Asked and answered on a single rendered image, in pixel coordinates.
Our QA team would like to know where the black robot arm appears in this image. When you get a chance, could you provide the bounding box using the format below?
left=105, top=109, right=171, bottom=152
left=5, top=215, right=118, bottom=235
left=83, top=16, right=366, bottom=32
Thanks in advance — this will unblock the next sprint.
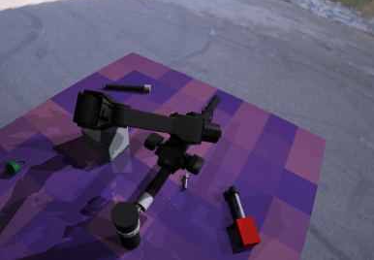
left=73, top=90, right=222, bottom=170

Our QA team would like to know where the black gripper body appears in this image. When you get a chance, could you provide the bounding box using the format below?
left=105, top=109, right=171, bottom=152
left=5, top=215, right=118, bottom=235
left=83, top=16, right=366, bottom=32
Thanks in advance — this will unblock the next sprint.
left=144, top=132, right=204, bottom=175

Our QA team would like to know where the grey metal bolt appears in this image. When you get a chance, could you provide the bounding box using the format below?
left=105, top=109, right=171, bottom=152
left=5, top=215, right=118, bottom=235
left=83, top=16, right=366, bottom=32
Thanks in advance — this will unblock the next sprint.
left=183, top=173, right=189, bottom=189

